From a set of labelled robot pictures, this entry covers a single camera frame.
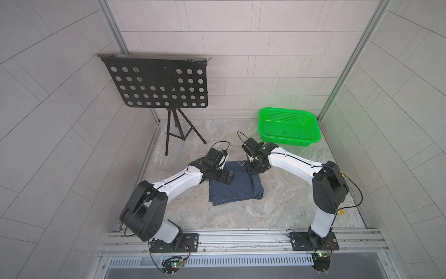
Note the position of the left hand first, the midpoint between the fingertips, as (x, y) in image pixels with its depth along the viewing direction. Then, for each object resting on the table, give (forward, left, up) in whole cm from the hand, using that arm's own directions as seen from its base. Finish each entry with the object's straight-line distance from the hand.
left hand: (228, 173), depth 87 cm
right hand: (+1, -11, +1) cm, 11 cm away
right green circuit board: (-36, -36, -1) cm, 51 cm away
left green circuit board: (-37, +20, -2) cm, 42 cm away
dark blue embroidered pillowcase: (-5, -8, -4) cm, 10 cm away
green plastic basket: (+35, -39, -3) cm, 53 cm away
